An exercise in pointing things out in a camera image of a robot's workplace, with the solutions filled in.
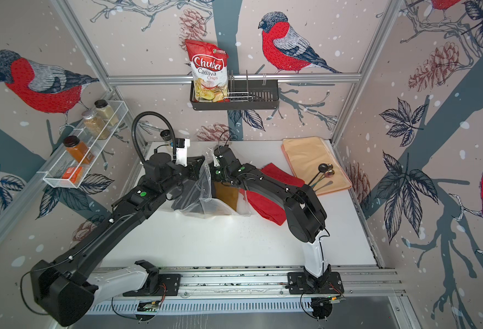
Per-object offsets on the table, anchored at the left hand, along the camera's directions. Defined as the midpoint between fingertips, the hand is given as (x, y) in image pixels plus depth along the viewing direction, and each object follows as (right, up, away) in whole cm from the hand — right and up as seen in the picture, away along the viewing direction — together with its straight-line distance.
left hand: (207, 153), depth 72 cm
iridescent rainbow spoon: (+53, -12, +31) cm, 63 cm away
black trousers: (-9, -18, +7) cm, 21 cm away
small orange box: (-43, -8, -5) cm, 44 cm away
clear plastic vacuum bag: (+1, -21, +8) cm, 23 cm away
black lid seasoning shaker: (-30, +11, +38) cm, 50 cm away
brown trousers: (+5, -19, +23) cm, 30 cm away
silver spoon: (+57, -14, +31) cm, 66 cm away
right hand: (-5, -8, +11) cm, 15 cm away
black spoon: (+55, -7, +34) cm, 65 cm away
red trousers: (+26, -26, +18) cm, 40 cm away
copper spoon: (+57, -10, +31) cm, 65 cm away
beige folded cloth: (+51, -4, +36) cm, 63 cm away
